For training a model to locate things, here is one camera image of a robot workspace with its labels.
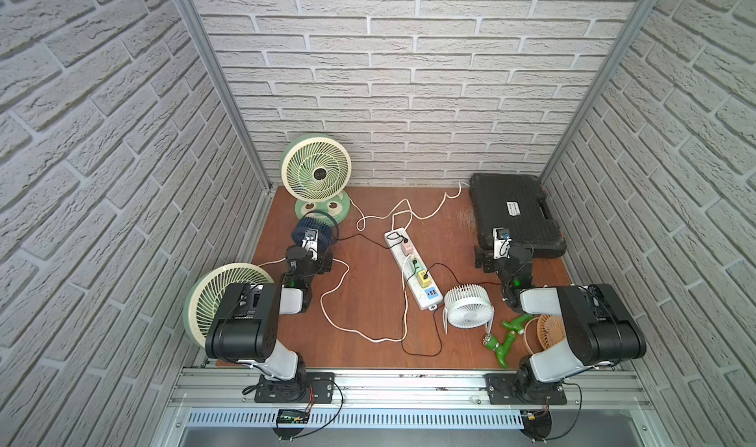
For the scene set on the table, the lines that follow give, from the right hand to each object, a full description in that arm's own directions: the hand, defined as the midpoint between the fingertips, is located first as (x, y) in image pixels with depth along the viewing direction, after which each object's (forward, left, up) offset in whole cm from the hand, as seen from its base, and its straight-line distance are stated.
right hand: (493, 245), depth 95 cm
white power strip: (-12, +25, -3) cm, 28 cm away
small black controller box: (-42, +62, -8) cm, 75 cm away
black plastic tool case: (+17, -13, 0) cm, 22 cm away
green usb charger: (-7, +26, +1) cm, 27 cm away
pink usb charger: (0, +29, +1) cm, 29 cm away
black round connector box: (-47, +1, -8) cm, 48 cm away
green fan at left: (-18, +81, +14) cm, 84 cm away
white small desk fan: (-22, +15, +6) cm, 28 cm away
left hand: (+4, +62, +2) cm, 63 cm away
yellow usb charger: (-12, +25, 0) cm, 28 cm away
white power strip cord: (+17, +30, +2) cm, 34 cm away
